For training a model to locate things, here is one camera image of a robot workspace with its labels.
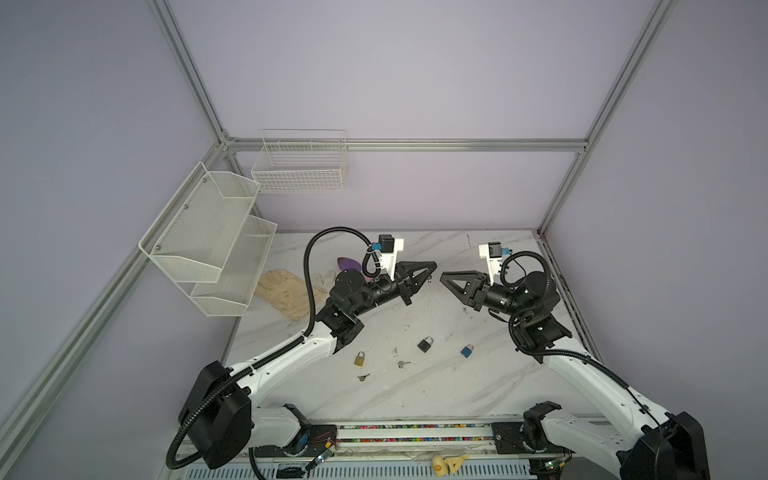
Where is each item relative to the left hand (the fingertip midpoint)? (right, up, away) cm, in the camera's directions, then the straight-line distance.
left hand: (435, 266), depth 64 cm
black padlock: (0, -25, +26) cm, 36 cm away
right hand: (+1, -4, +1) cm, 4 cm away
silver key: (-7, -29, +22) cm, 37 cm away
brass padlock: (-19, -28, +23) cm, 41 cm away
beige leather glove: (-46, -11, +38) cm, 61 cm away
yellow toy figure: (+2, -47, +5) cm, 47 cm away
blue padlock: (+13, -26, +25) cm, 38 cm away
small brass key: (-18, -33, +20) cm, 42 cm away
